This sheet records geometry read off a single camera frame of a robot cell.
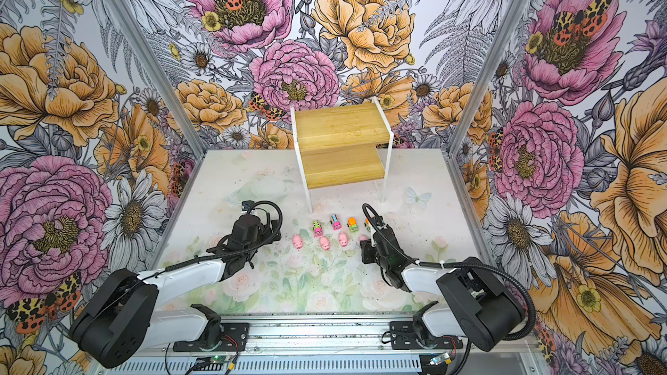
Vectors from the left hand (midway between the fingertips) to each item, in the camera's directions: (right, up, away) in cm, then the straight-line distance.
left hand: (266, 230), depth 91 cm
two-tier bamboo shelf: (+26, +28, -13) cm, 40 cm away
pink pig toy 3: (+26, -4, +1) cm, 27 cm away
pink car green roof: (+17, 0, +3) cm, 17 cm away
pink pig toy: (+10, -4, +1) cm, 11 cm away
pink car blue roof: (+24, +1, +5) cm, 25 cm away
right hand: (+34, -7, 0) cm, 34 cm away
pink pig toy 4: (+33, -3, +2) cm, 34 cm away
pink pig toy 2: (+20, -5, 0) cm, 21 cm away
